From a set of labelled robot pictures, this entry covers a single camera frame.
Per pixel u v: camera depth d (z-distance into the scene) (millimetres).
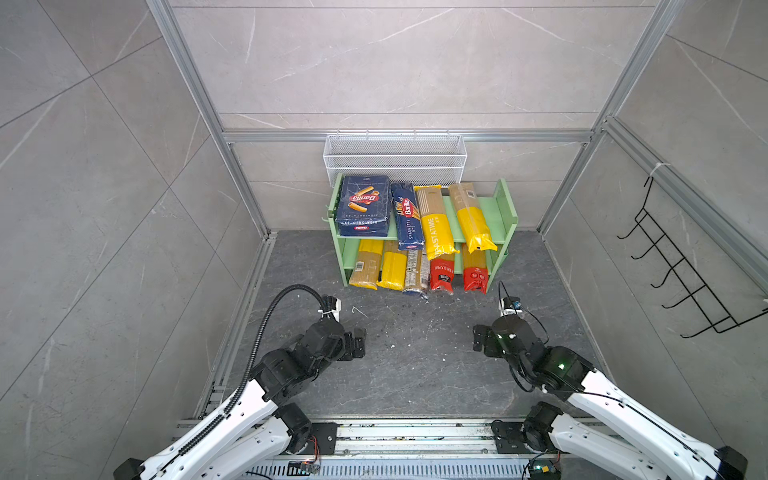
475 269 881
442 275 863
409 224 797
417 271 880
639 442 442
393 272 883
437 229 801
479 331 699
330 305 633
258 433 588
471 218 818
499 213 883
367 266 903
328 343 533
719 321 585
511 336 545
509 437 730
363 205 817
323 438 730
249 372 478
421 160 1000
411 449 729
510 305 657
